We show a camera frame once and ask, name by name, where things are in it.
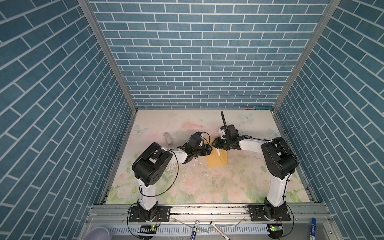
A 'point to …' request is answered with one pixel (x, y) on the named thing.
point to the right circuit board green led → (275, 230)
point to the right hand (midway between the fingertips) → (212, 143)
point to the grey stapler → (168, 139)
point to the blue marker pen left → (194, 231)
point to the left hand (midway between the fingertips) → (209, 149)
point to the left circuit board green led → (148, 229)
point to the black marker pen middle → (218, 229)
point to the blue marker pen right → (313, 229)
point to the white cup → (98, 233)
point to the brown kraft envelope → (218, 157)
